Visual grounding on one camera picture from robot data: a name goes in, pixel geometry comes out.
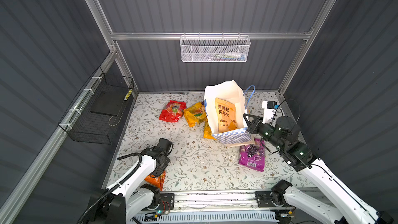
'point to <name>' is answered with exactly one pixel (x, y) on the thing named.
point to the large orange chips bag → (227, 117)
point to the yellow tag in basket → (128, 95)
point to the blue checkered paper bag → (229, 91)
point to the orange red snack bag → (157, 181)
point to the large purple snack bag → (252, 155)
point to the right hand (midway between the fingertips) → (245, 116)
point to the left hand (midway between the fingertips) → (164, 166)
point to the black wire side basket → (97, 109)
